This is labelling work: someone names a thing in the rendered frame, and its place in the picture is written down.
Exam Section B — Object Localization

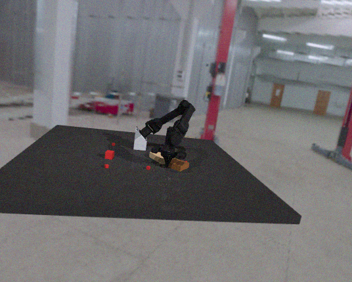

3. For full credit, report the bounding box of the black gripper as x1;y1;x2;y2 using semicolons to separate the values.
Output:
151;140;187;168

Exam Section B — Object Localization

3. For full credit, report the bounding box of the beige rectangular block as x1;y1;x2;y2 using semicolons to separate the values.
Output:
149;152;165;164

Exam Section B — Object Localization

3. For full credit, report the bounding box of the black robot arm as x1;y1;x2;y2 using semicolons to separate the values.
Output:
139;100;195;156

